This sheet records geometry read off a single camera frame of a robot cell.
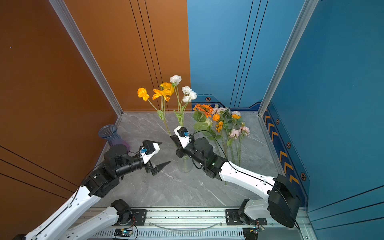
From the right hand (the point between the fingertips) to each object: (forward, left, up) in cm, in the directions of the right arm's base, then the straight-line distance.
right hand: (171, 136), depth 69 cm
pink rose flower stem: (+21, -37, -26) cm, 50 cm away
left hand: (-7, +2, 0) cm, 7 cm away
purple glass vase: (+12, +40, -12) cm, 43 cm away
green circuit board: (-34, +24, -31) cm, 52 cm away
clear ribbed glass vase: (-3, -5, -22) cm, 23 cm away
